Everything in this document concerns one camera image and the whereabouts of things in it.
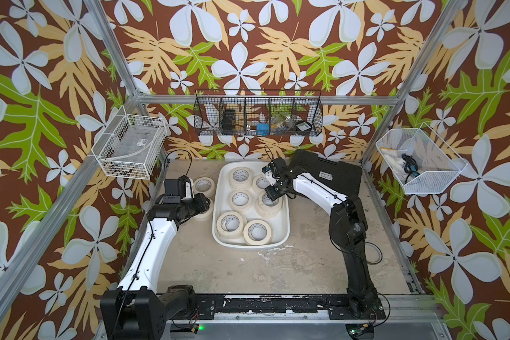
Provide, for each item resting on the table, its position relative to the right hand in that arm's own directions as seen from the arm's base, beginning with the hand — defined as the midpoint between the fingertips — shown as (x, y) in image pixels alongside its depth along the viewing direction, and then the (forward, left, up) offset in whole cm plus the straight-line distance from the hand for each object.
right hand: (272, 190), depth 98 cm
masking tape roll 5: (-14, +20, -7) cm, 25 cm away
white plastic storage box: (-13, +13, -3) cm, 18 cm away
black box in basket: (+26, +21, +21) cm, 40 cm away
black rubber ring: (-27, -44, -7) cm, 52 cm away
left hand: (-13, +27, +12) cm, 32 cm away
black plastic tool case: (+9, -35, -2) cm, 36 cm away
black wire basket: (+28, +6, +24) cm, 37 cm away
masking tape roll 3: (0, +16, -7) cm, 17 cm away
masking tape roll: (+11, +15, -4) cm, 19 cm away
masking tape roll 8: (-11, +31, -4) cm, 33 cm away
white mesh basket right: (-1, -58, +20) cm, 61 cm away
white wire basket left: (+2, +56, +26) cm, 62 cm away
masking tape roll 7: (+8, +34, -6) cm, 36 cm away
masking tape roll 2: (+10, +5, -5) cm, 12 cm away
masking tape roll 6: (-19, +7, -6) cm, 21 cm away
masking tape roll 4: (-9, +3, -1) cm, 10 cm away
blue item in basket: (+19, +4, +21) cm, 29 cm away
